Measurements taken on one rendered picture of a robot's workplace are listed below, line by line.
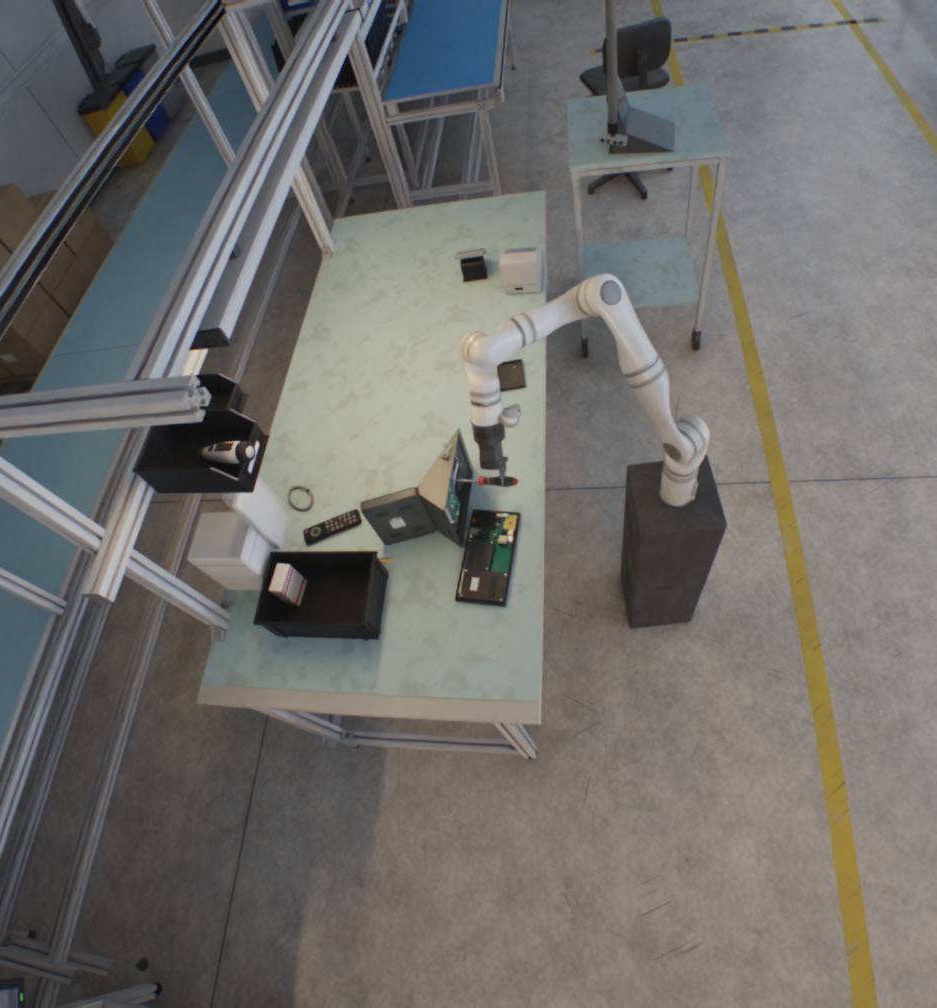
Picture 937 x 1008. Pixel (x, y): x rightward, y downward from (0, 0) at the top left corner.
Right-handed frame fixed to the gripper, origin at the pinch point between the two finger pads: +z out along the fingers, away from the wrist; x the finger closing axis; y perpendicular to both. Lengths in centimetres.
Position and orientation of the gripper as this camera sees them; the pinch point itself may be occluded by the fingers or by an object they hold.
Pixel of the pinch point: (504, 484)
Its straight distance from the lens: 149.8
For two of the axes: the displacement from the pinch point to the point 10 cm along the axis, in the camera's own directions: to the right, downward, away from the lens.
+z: 1.1, 8.4, 5.4
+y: -9.7, -0.2, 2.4
